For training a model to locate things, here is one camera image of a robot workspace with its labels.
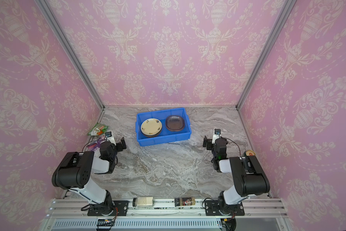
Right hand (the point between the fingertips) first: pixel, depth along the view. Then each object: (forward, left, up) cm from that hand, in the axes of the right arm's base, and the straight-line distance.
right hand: (213, 136), depth 94 cm
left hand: (+2, +64, -1) cm, 64 cm away
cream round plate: (+12, +43, -3) cm, 44 cm away
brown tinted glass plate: (+15, +25, -5) cm, 30 cm away
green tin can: (-14, -17, +2) cm, 22 cm away
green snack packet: (+12, +81, -3) cm, 82 cm away
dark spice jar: (-36, +24, -4) cm, 44 cm away
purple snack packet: (-2, +80, -3) cm, 80 cm away
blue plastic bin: (+12, +34, -3) cm, 36 cm away
